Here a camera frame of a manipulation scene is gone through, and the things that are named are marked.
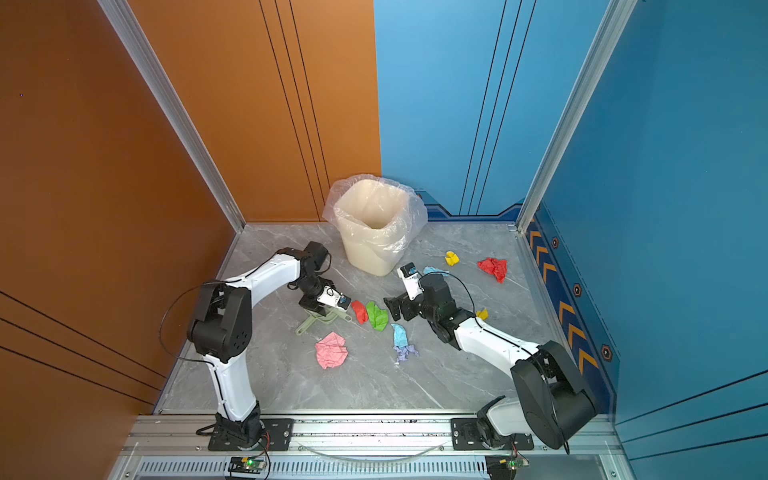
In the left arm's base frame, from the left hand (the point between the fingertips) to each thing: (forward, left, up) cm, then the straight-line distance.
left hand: (326, 297), depth 96 cm
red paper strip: (-4, -11, -1) cm, 12 cm away
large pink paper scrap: (-18, -4, 0) cm, 18 cm away
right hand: (-4, -23, +9) cm, 25 cm away
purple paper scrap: (-18, -25, -1) cm, 31 cm away
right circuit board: (-44, -49, -4) cm, 66 cm away
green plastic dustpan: (-6, -2, 0) cm, 7 cm away
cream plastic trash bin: (+27, -14, +10) cm, 32 cm away
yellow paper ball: (+18, -43, -1) cm, 46 cm away
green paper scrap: (-6, -17, -1) cm, 18 cm away
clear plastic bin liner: (+19, -29, +22) cm, 41 cm away
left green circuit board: (-44, +13, -4) cm, 46 cm away
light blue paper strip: (-12, -24, -1) cm, 27 cm away
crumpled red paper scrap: (+13, -58, 0) cm, 60 cm away
